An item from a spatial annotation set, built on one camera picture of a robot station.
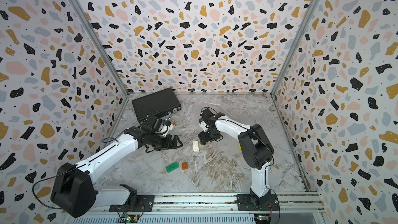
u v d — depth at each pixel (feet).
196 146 3.02
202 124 2.89
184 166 2.75
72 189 1.31
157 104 3.61
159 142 2.31
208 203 2.49
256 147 1.67
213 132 2.63
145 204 2.40
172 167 2.78
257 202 2.13
